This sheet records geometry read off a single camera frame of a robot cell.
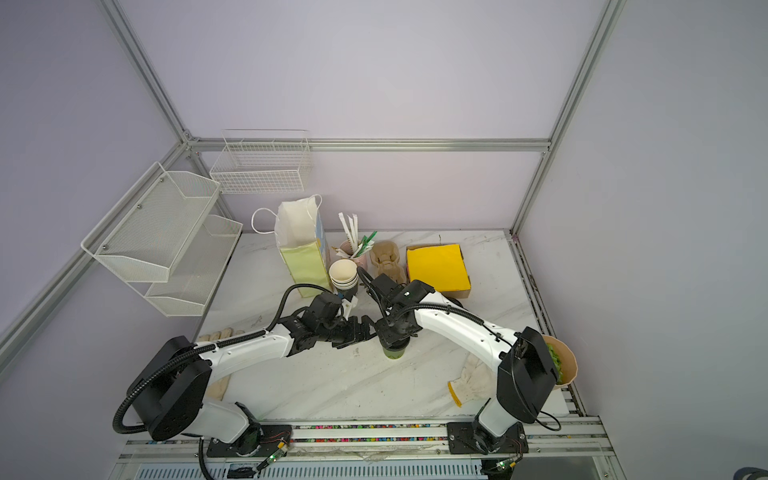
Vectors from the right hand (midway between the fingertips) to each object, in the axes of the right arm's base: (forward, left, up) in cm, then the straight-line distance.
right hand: (389, 334), depth 80 cm
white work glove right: (-8, -25, -12) cm, 29 cm away
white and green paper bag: (+34, +31, +3) cm, 46 cm away
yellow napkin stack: (+30, -18, -8) cm, 36 cm away
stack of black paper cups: (+18, +15, +1) cm, 24 cm away
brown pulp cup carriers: (+36, +3, -9) cm, 37 cm away
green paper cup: (-3, -1, -7) cm, 8 cm away
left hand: (0, +6, -3) cm, 7 cm away
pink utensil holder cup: (+27, +10, -1) cm, 29 cm away
